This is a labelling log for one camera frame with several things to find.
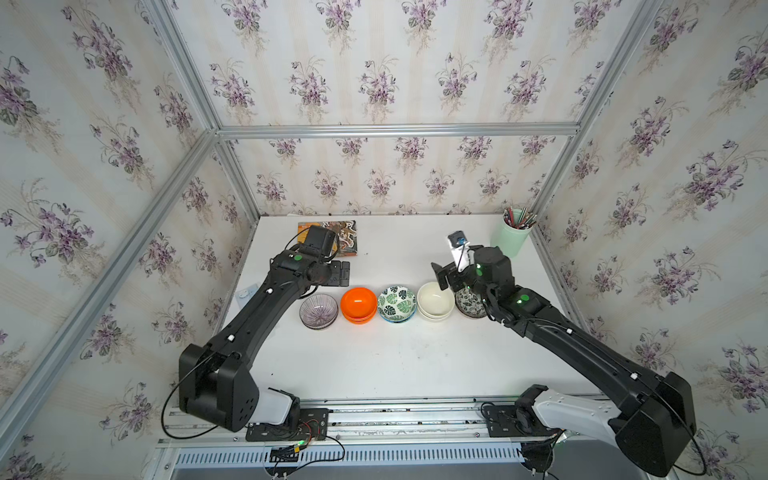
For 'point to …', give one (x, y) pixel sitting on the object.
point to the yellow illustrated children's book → (345, 231)
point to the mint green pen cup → (512, 232)
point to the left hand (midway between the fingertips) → (335, 275)
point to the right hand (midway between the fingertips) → (450, 256)
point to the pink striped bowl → (318, 311)
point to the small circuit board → (285, 454)
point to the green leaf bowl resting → (397, 317)
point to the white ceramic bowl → (433, 303)
